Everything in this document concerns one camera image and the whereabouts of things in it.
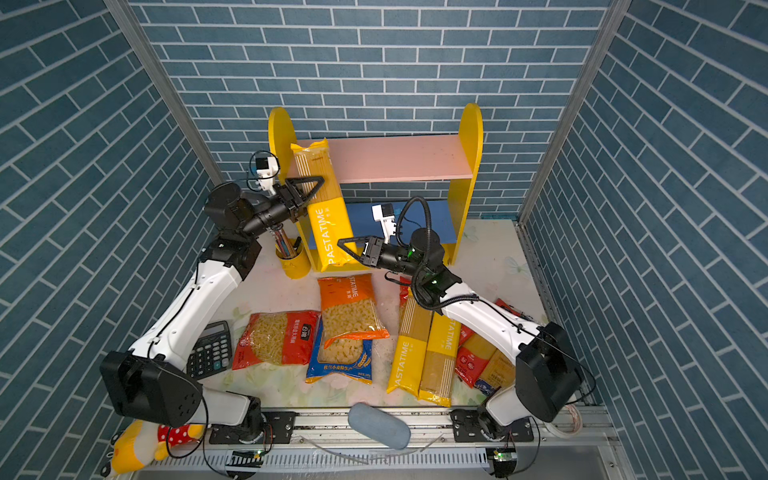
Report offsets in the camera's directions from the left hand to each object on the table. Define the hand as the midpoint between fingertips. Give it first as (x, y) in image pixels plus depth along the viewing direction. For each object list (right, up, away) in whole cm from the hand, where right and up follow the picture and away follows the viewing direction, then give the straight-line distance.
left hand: (323, 187), depth 64 cm
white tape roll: (+59, -59, +8) cm, 84 cm away
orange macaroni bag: (+1, -32, +24) cm, 40 cm away
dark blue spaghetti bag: (+44, -48, +16) cm, 67 cm away
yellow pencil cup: (-17, -19, +32) cm, 41 cm away
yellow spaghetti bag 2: (+28, -45, +17) cm, 55 cm away
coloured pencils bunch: (-20, -13, +32) cm, 40 cm away
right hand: (+3, -12, -1) cm, 13 cm away
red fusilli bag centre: (+18, -27, +31) cm, 45 cm away
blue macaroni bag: (+4, -44, +18) cm, 48 cm away
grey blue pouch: (+12, -57, +8) cm, 59 cm away
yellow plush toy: (-41, -57, +2) cm, 70 cm away
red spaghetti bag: (+38, -44, +20) cm, 61 cm away
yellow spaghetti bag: (+21, -37, +21) cm, 47 cm away
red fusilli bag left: (-17, -39, +20) cm, 47 cm away
